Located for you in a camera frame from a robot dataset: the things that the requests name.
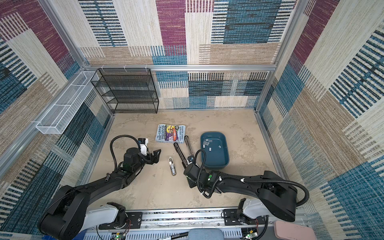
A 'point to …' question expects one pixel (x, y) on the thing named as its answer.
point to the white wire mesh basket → (59, 113)
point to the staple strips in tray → (206, 142)
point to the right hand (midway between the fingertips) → (193, 176)
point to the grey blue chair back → (207, 234)
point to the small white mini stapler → (172, 166)
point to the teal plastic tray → (214, 145)
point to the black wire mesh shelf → (127, 90)
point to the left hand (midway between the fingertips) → (154, 147)
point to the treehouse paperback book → (171, 133)
